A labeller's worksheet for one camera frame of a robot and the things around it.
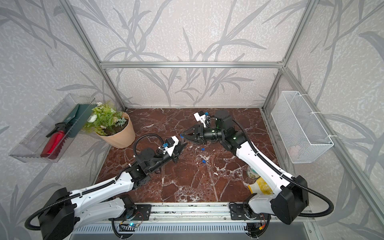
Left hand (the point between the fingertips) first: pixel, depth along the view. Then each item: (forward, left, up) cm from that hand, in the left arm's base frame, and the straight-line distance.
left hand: (186, 143), depth 70 cm
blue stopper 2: (+2, -9, -25) cm, 27 cm away
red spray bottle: (-5, +52, +9) cm, 53 cm away
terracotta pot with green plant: (+19, +47, -13) cm, 52 cm away
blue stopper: (+10, -9, -25) cm, 28 cm away
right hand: (-2, +1, +7) cm, 7 cm away
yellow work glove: (-14, -42, -24) cm, 51 cm away
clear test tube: (-2, +1, +7) cm, 8 cm away
